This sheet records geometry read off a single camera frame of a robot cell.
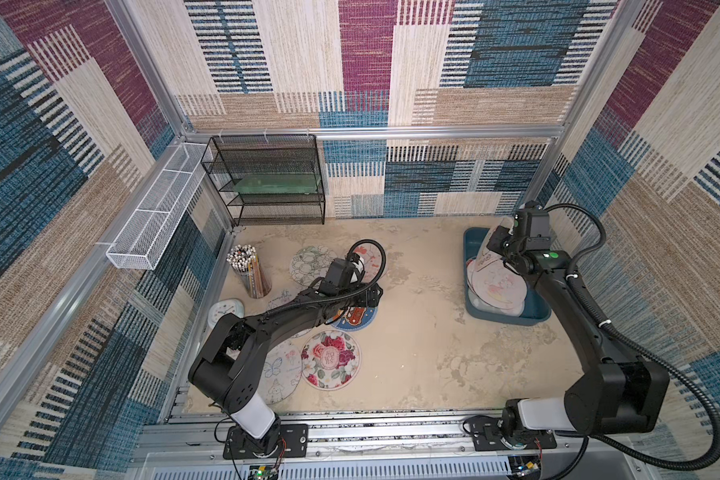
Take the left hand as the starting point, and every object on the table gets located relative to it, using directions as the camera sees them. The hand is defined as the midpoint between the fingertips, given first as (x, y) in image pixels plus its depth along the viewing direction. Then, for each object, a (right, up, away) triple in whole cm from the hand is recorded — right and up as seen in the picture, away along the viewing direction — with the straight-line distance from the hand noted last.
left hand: (373, 290), depth 90 cm
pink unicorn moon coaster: (+41, 0, +9) cm, 42 cm away
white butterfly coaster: (-26, -22, -5) cm, 34 cm away
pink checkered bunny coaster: (0, +9, +19) cm, 21 cm away
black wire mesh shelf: (-37, +37, +18) cm, 55 cm away
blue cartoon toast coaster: (-5, -9, +4) cm, 11 cm away
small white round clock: (-46, -6, +4) cm, 47 cm away
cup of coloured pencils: (-36, +8, -4) cm, 37 cm away
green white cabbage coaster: (-22, +7, +18) cm, 29 cm away
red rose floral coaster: (-12, -19, -4) cm, 23 cm away
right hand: (+35, +15, -7) cm, 38 cm away
